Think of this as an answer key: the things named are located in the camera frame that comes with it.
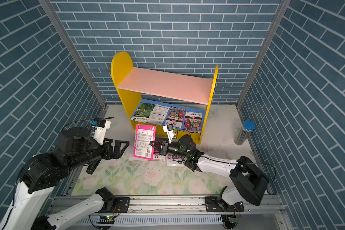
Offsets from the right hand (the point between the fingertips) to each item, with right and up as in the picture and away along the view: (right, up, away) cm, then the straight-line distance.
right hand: (152, 145), depth 69 cm
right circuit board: (+40, -37, +2) cm, 55 cm away
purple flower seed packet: (+11, -13, +20) cm, 27 cm away
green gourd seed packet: (-12, +17, +28) cm, 34 cm away
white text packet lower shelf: (-1, +15, +28) cm, 32 cm away
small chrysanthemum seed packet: (+22, +11, +23) cm, 34 cm away
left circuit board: (-24, -39, +4) cm, 46 cm away
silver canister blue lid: (+54, +8, +15) cm, 56 cm away
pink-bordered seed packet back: (-4, +5, +2) cm, 7 cm away
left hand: (-9, +3, -10) cm, 14 cm away
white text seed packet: (-10, -7, +3) cm, 13 cm away
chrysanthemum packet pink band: (+11, +14, +25) cm, 31 cm away
